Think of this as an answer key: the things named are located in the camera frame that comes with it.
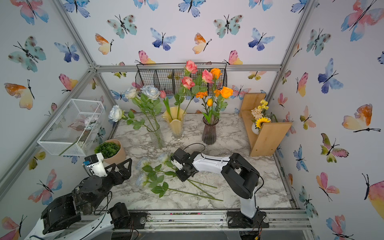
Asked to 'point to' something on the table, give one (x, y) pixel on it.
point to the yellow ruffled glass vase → (177, 114)
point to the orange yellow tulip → (209, 103)
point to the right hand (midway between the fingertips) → (182, 174)
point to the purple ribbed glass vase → (209, 136)
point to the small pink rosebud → (163, 95)
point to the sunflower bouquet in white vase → (260, 116)
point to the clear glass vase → (156, 137)
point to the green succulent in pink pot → (112, 150)
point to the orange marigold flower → (202, 95)
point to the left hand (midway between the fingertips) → (126, 162)
